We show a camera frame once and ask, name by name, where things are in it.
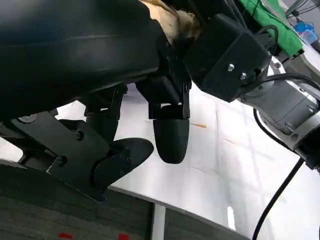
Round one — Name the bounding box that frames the green cloth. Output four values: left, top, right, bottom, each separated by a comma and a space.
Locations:
237, 0, 305, 60

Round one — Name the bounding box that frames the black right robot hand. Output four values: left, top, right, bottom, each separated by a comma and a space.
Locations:
162, 0, 248, 30

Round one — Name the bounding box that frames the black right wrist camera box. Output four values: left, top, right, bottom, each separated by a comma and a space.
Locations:
182, 13, 272, 103

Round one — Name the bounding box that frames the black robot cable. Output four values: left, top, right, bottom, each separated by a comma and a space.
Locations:
257, 71, 320, 91
251, 158, 306, 240
256, 24, 280, 58

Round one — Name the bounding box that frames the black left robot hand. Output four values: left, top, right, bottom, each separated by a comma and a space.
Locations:
0, 0, 192, 204

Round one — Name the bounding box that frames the blue plastic packet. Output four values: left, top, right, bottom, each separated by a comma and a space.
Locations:
293, 21, 319, 44

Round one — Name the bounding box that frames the white table leg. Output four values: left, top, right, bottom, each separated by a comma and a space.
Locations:
151, 203, 167, 240

